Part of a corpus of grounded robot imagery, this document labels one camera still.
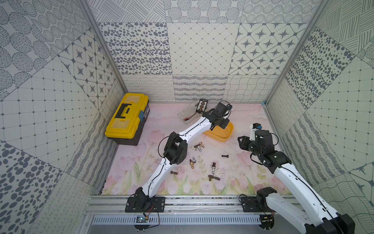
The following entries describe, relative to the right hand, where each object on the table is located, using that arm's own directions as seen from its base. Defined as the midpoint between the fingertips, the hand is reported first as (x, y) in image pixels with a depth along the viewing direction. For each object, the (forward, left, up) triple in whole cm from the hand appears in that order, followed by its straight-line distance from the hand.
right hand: (241, 140), depth 81 cm
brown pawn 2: (-8, +15, -14) cm, 22 cm away
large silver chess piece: (-12, +15, -16) cm, 25 cm away
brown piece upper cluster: (+4, +25, -15) cm, 30 cm away
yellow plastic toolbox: (+10, +67, +3) cm, 68 cm away
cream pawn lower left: (-11, +36, -15) cm, 40 cm away
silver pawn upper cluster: (+2, +24, -14) cm, 28 cm away
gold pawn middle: (-8, +28, -15) cm, 33 cm away
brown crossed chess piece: (-16, +17, -15) cm, 28 cm away
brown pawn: (-13, +38, -16) cm, 43 cm away
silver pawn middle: (-6, +26, -15) cm, 31 cm away
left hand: (+18, +5, -3) cm, 19 cm away
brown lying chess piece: (-16, +14, -16) cm, 26 cm away
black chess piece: (-2, +7, -15) cm, 17 cm away
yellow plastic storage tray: (+11, +9, -10) cm, 18 cm away
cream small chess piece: (-14, +10, -16) cm, 23 cm away
